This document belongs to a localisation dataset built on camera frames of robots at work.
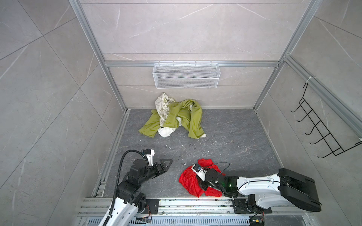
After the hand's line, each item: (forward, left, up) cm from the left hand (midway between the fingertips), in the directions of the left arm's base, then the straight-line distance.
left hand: (168, 161), depth 75 cm
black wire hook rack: (-2, -76, +18) cm, 78 cm away
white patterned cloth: (+46, +7, -4) cm, 47 cm away
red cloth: (-8, -11, -7) cm, 15 cm away
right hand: (-4, -15, -11) cm, 19 cm away
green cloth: (+45, -15, -9) cm, 48 cm away
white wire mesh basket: (+58, -12, +15) cm, 61 cm away
